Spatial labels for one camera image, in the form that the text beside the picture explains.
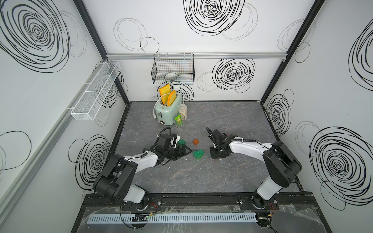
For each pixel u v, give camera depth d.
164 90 0.99
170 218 0.96
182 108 1.03
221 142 0.71
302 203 0.74
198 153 0.86
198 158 0.89
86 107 0.71
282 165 0.46
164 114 0.96
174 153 0.77
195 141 0.94
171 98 0.94
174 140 0.79
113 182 0.42
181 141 0.94
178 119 1.02
